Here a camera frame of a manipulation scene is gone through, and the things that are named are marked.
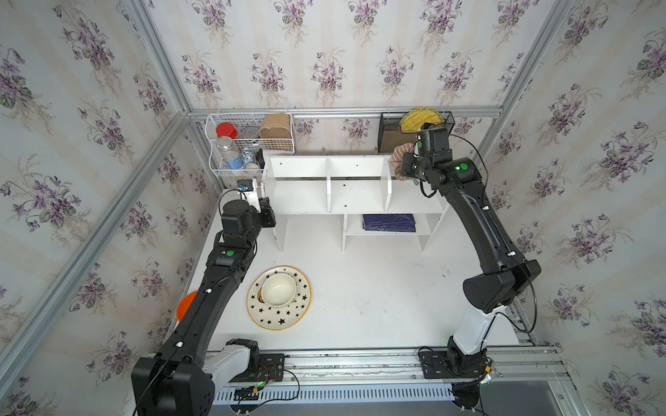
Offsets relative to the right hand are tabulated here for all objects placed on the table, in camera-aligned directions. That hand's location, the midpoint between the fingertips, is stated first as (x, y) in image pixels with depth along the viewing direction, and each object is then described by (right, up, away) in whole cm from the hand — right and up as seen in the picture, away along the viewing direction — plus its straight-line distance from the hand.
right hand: (411, 161), depth 78 cm
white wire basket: (-59, +10, +15) cm, 61 cm away
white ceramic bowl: (-43, -42, +9) cm, 60 cm away
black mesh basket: (-2, +14, +20) cm, 24 cm away
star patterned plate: (-42, -50, +4) cm, 65 cm away
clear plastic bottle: (-61, +5, +13) cm, 62 cm away
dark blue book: (-5, -19, +10) cm, 22 cm away
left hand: (-42, -12, -2) cm, 44 cm away
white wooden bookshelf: (-18, -7, +10) cm, 21 cm away
